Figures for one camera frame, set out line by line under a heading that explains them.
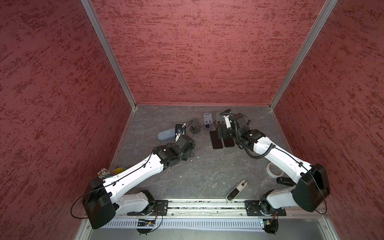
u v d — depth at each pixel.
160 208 0.74
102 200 0.38
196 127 1.01
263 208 0.66
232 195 0.74
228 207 0.76
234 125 0.61
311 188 0.41
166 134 1.00
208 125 1.07
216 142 1.00
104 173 0.68
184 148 0.59
